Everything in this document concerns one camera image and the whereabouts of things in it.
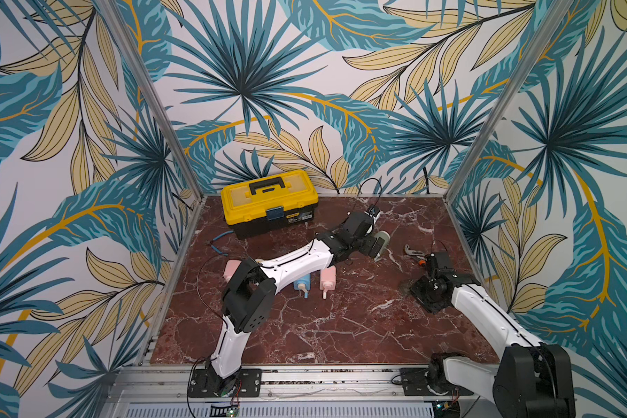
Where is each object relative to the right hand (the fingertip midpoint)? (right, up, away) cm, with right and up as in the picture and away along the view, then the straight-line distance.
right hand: (414, 294), depth 87 cm
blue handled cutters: (-72, +18, +18) cm, 77 cm away
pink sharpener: (-29, +5, 0) cm, 29 cm away
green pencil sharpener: (-7, +19, +11) cm, 23 cm away
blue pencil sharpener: (-37, +4, 0) cm, 37 cm away
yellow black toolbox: (-50, +32, +9) cm, 60 cm away
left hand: (-15, +20, -1) cm, 25 cm away
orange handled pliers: (+8, +11, +17) cm, 22 cm away
